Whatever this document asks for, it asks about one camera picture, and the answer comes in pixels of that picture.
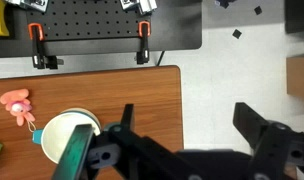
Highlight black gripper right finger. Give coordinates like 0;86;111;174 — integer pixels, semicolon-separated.
233;102;304;180

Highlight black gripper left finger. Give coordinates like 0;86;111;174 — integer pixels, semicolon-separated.
51;103;193;180

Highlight cream bowl teal rim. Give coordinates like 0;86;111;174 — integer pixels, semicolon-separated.
32;106;102;165

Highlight brown cardboard box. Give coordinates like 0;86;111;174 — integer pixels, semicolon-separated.
285;54;304;102

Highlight pink plush toy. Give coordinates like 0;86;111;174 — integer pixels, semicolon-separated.
0;88;38;133

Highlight black square floor marker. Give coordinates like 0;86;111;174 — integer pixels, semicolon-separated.
232;28;243;40
214;0;232;10
253;5;263;16

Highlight orange black bar clamp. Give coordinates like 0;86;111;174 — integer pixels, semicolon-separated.
135;20;152;66
27;22;65;70

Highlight dark cabinet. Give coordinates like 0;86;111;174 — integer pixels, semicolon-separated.
284;0;304;35

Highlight black perforated breadboard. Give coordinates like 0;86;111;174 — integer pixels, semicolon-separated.
25;0;152;42

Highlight black power cable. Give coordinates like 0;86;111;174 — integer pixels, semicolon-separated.
156;50;167;67

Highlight aluminium extrusion rail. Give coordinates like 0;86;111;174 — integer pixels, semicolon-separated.
4;0;49;13
119;0;159;17

